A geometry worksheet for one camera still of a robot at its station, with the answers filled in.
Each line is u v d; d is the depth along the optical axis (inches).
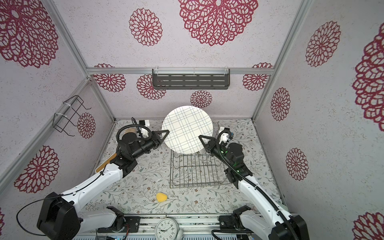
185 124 28.8
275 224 16.0
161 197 32.1
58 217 15.7
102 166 35.0
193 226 28.8
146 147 25.5
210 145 24.9
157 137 26.3
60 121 28.3
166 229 27.1
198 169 36.1
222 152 23.9
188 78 37.9
